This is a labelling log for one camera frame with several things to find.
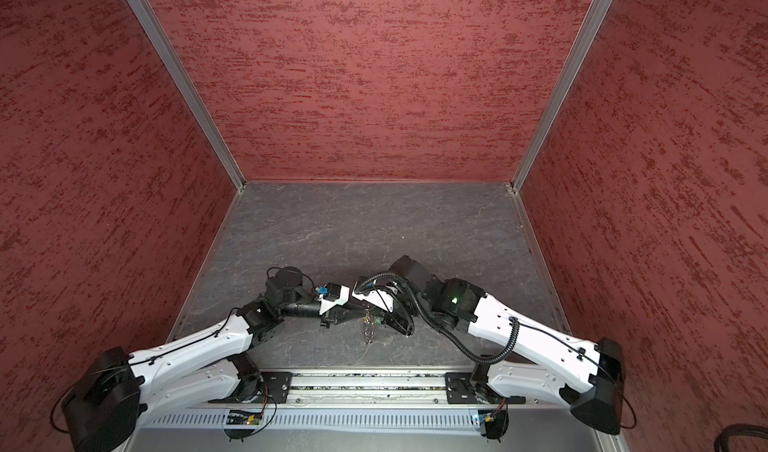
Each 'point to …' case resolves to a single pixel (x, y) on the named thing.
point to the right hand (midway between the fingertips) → (375, 317)
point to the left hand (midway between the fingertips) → (363, 313)
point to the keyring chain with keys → (369, 321)
